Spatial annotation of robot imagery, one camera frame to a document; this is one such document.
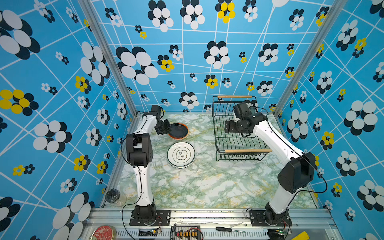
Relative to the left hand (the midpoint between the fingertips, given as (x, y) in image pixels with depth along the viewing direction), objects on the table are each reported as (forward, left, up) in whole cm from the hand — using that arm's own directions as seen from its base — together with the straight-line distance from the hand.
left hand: (172, 128), depth 103 cm
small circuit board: (-59, +4, -7) cm, 59 cm away
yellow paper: (-60, -66, -5) cm, 89 cm away
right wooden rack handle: (-25, -44, +12) cm, 52 cm away
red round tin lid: (-59, +25, -3) cm, 64 cm away
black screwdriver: (-57, -32, -6) cm, 66 cm away
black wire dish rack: (-12, -41, -3) cm, 43 cm away
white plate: (-18, -7, -4) cm, 20 cm away
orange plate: (-5, -7, -4) cm, 9 cm away
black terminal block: (-59, -12, -4) cm, 60 cm away
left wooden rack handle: (+23, -45, +10) cm, 52 cm away
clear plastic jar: (-45, +23, +4) cm, 51 cm away
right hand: (-9, -40, +13) cm, 43 cm away
